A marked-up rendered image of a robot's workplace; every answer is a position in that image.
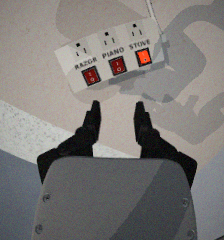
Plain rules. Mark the grey power strip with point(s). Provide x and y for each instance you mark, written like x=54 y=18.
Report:
x=112 y=52

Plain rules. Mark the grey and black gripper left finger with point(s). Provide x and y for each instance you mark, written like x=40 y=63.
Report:
x=76 y=145

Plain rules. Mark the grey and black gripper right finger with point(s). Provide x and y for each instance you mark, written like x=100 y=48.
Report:
x=154 y=144

